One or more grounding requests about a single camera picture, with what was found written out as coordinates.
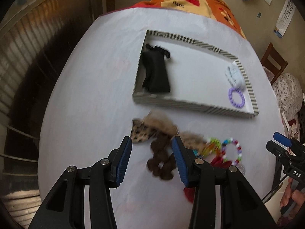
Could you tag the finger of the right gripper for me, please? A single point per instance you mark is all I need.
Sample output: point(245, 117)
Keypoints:
point(282, 139)

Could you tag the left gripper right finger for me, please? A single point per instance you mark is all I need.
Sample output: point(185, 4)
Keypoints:
point(222, 195)

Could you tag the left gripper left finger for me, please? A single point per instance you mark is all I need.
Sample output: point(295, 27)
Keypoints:
point(63, 207)

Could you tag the dark brown scrunchie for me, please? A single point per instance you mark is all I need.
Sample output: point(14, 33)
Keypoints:
point(162, 163)

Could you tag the person's right hand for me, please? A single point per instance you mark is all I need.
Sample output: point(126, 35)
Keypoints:
point(296, 195)

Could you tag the red fabric piece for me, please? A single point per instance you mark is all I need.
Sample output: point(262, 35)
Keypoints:
point(217, 162)

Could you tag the floral fabric bundle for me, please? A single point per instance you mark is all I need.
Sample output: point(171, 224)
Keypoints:
point(289, 95)

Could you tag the light blue fluffy scrunchie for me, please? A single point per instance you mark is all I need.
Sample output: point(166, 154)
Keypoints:
point(235, 77)

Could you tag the wooden chair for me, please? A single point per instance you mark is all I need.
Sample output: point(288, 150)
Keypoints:
point(273, 62)

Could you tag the striped white tray box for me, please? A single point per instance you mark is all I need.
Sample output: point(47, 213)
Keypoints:
point(196, 72)

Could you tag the white cloth table cover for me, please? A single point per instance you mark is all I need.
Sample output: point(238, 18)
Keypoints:
point(91, 109)

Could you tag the black fabric scrunchie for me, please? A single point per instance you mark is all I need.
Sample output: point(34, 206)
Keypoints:
point(156, 80)

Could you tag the orange patterned love blanket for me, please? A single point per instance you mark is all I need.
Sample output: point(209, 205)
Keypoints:
point(217, 10)

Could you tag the wooden slatted door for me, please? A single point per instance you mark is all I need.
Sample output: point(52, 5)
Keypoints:
point(37, 32)

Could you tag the wall calendar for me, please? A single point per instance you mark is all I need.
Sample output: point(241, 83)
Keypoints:
point(284, 18)

